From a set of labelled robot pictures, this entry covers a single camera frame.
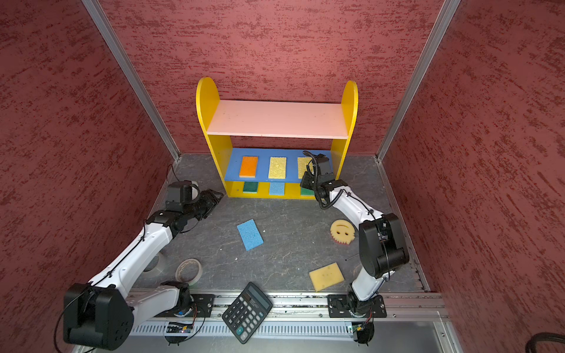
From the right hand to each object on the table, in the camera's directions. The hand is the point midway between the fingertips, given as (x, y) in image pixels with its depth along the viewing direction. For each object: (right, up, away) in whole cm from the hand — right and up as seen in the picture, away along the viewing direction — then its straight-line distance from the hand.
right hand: (303, 181), depth 92 cm
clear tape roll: (-45, -35, -9) cm, 58 cm away
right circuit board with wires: (+19, -49, -21) cm, 57 cm away
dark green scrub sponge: (-25, -3, +13) cm, 29 cm away
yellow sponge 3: (+8, -35, -13) cm, 38 cm away
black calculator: (-20, -43, -21) cm, 52 cm away
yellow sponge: (-11, +6, +3) cm, 13 cm away
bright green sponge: (+3, -5, +11) cm, 13 cm away
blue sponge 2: (-12, -4, +11) cm, 17 cm away
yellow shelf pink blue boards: (-23, +18, +28) cm, 41 cm away
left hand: (-33, -8, -9) cm, 35 cm away
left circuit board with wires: (-45, -49, -19) cm, 69 cm away
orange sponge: (-24, +6, +3) cm, 25 cm away
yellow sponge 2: (0, +7, +5) cm, 9 cm away
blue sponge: (-22, -22, -2) cm, 32 cm away
